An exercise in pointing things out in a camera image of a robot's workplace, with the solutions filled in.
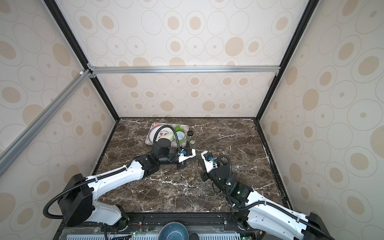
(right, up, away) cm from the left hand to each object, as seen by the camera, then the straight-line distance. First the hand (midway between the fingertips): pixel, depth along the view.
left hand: (199, 157), depth 71 cm
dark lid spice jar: (-5, +10, +27) cm, 29 cm away
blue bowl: (-12, -35, -1) cm, 37 cm away
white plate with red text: (-28, +12, +38) cm, 48 cm away
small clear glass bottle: (-4, +4, +24) cm, 25 cm away
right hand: (+1, -1, +2) cm, 3 cm away
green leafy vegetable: (-14, +14, +31) cm, 37 cm away
